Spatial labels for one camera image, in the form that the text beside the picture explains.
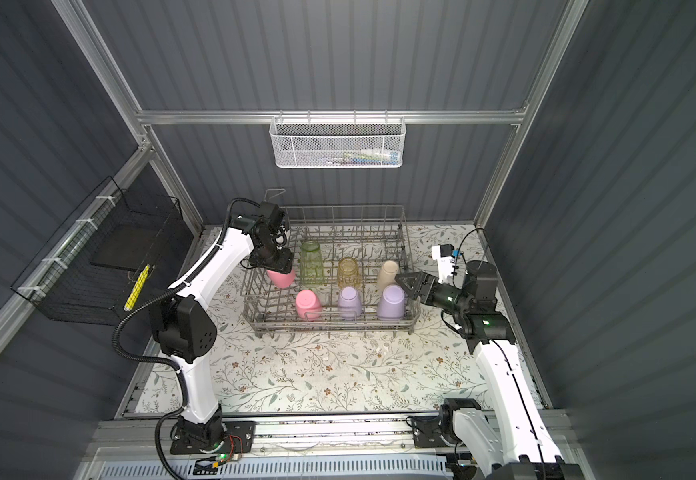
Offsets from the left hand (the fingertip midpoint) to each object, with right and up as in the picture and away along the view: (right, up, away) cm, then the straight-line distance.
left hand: (277, 265), depth 89 cm
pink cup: (+2, -4, -2) cm, 5 cm away
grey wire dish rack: (+29, +11, +19) cm, 36 cm away
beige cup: (+33, -3, +1) cm, 33 cm away
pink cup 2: (+10, -11, -6) cm, 16 cm away
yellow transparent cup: (+21, -3, +3) cm, 22 cm away
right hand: (+36, -4, -17) cm, 40 cm away
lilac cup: (+22, -11, -4) cm, 25 cm away
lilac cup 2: (+33, -11, -8) cm, 36 cm away
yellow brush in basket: (-28, -4, -19) cm, 34 cm away
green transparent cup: (+9, 0, +8) cm, 12 cm away
